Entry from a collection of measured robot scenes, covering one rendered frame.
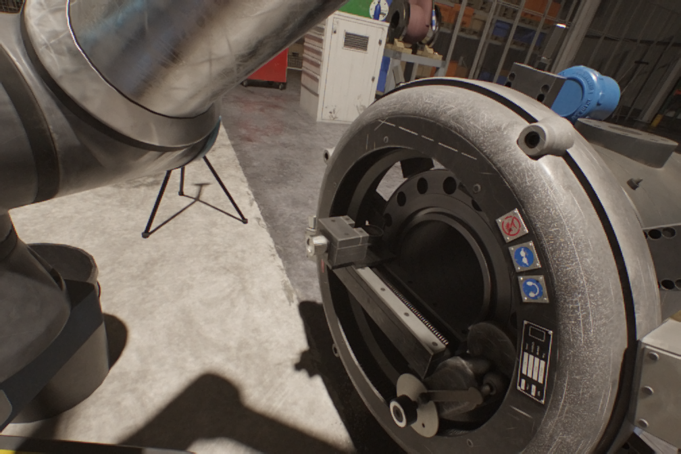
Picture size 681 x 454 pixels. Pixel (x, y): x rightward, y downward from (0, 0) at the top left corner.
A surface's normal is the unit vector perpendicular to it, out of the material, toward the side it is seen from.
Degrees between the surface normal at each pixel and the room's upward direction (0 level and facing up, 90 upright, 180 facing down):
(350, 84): 90
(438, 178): 90
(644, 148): 90
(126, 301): 0
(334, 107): 90
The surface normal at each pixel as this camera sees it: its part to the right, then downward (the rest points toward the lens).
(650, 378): -0.84, 0.14
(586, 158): 0.39, -0.50
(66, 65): 0.27, 0.17
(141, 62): -0.18, 0.81
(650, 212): 0.47, -0.30
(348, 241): 0.52, 0.49
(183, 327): 0.18, -0.84
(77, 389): 0.84, 0.44
